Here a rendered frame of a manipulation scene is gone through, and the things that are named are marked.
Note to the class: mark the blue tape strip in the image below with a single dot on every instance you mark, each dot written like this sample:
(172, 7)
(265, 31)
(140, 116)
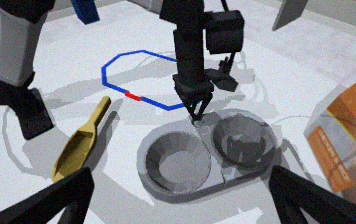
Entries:
(104, 82)

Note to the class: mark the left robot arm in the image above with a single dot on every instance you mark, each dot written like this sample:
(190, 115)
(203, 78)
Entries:
(224, 33)

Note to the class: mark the yellow scoop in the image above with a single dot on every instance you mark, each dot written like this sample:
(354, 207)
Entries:
(75, 154)

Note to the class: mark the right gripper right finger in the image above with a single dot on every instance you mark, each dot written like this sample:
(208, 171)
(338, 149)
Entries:
(291, 191)

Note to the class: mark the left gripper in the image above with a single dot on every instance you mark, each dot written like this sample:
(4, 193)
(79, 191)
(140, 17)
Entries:
(193, 82)

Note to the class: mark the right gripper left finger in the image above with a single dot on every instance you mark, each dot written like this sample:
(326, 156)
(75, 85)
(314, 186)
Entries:
(72, 192)

